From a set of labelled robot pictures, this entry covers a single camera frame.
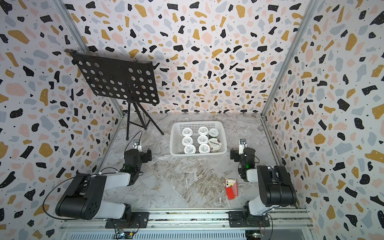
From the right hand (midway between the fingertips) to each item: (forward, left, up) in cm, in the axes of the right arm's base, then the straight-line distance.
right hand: (241, 147), depth 95 cm
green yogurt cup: (+10, +18, +2) cm, 21 cm away
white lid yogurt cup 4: (+13, +25, +1) cm, 28 cm away
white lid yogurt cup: (+10, +36, +2) cm, 37 cm away
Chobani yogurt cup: (+2, +17, -1) cm, 17 cm away
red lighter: (-27, +10, -3) cm, 29 cm away
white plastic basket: (0, +42, -2) cm, 42 cm away
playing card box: (-20, +7, -5) cm, 22 cm away
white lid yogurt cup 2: (+3, +35, +2) cm, 35 cm away
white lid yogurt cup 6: (-3, +24, +2) cm, 24 cm away
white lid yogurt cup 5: (+5, +25, +2) cm, 25 cm away
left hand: (-4, +62, +3) cm, 62 cm away
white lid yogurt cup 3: (-3, +33, +2) cm, 33 cm away
